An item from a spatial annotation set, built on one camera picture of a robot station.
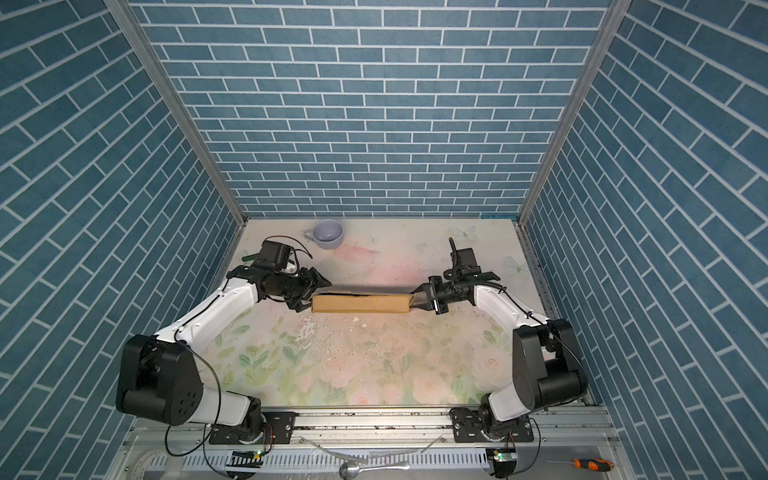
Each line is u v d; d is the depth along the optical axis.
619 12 0.71
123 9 0.69
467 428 0.74
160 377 0.42
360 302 0.80
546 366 0.44
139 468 0.67
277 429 0.73
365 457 0.71
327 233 1.12
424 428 0.75
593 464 0.68
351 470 0.68
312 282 0.75
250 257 1.09
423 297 0.76
